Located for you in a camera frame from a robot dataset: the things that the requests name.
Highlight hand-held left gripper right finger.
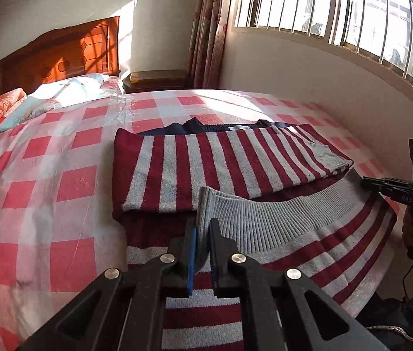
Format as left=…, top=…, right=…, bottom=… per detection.
left=208, top=217, right=392, bottom=351

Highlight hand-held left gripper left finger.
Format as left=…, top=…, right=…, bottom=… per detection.
left=16, top=217, right=198, bottom=351

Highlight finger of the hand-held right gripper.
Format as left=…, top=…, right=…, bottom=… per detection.
left=361, top=176, right=412, bottom=202

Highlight red grey striped sweater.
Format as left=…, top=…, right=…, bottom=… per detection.
left=112, top=118, right=399, bottom=351

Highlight dark zippered jacket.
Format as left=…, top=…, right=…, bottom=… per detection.
left=356, top=292, right=413, bottom=351

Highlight bed with pink checkered sheet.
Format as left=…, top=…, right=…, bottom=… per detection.
left=0, top=88, right=399, bottom=351

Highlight window with metal bars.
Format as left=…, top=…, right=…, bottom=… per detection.
left=232, top=0, right=413, bottom=101

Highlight wooden nightstand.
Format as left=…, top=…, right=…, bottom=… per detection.
left=122, top=69, right=192, bottom=94

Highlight pillows with floral covers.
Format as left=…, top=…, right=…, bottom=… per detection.
left=0, top=73, right=124, bottom=134

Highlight pink floral curtain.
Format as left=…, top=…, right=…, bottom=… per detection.
left=186, top=0, right=245, bottom=90

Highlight orange wooden headboard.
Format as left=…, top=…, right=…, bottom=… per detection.
left=0, top=16, right=121, bottom=97

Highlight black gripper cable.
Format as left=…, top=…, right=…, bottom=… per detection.
left=402, top=256, right=413, bottom=298

